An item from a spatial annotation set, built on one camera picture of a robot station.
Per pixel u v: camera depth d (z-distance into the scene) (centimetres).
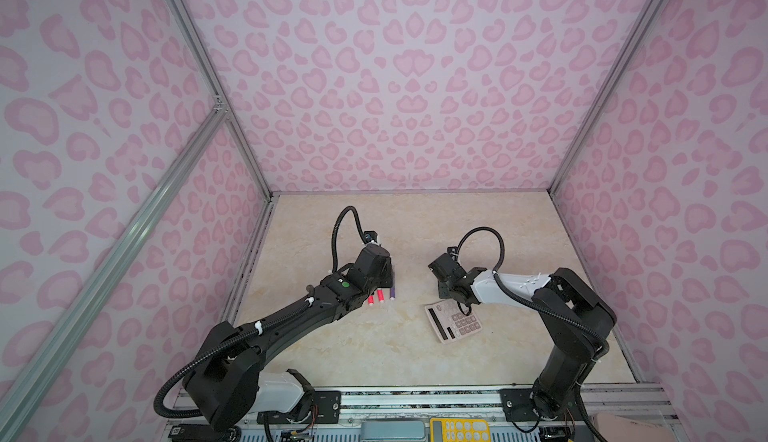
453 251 85
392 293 93
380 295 93
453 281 73
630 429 68
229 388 40
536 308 47
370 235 75
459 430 69
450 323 85
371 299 92
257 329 44
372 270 62
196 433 67
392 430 66
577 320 47
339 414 73
